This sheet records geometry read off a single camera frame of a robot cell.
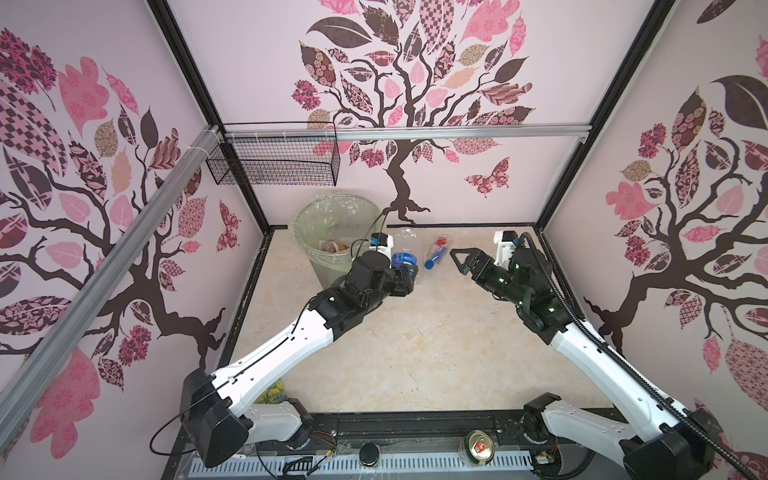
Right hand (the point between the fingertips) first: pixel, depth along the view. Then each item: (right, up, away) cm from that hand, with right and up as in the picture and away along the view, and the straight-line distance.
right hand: (460, 254), depth 72 cm
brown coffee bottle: (-35, +2, +18) cm, 40 cm away
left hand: (-13, -4, +1) cm, 14 cm away
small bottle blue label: (-13, +2, 0) cm, 13 cm away
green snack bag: (-48, -37, +6) cm, 61 cm away
